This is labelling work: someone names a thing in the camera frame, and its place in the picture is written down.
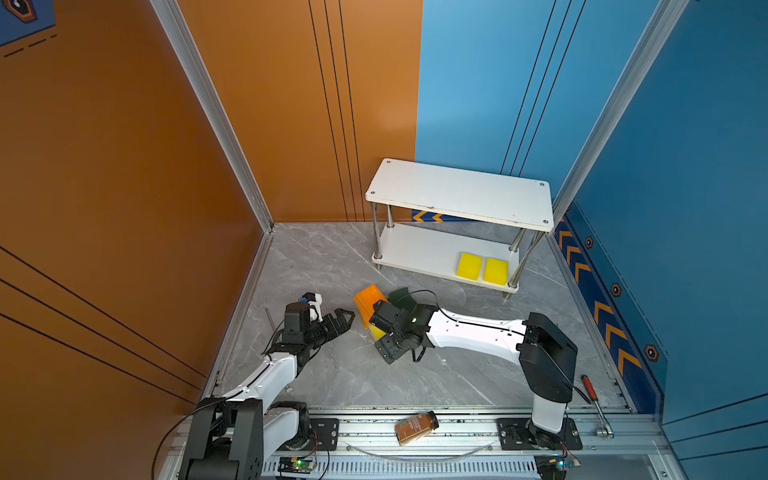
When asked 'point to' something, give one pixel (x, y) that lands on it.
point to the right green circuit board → (555, 466)
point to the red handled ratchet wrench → (606, 430)
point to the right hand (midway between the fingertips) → (391, 344)
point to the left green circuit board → (299, 465)
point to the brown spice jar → (415, 427)
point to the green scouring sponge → (402, 299)
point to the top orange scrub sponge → (365, 301)
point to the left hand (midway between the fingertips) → (345, 317)
